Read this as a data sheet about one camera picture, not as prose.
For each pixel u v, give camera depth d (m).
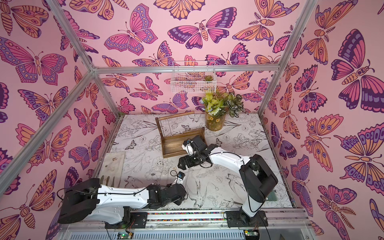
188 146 0.81
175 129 1.13
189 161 0.76
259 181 0.46
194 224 0.73
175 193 0.61
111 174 0.90
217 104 0.95
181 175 0.73
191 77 0.97
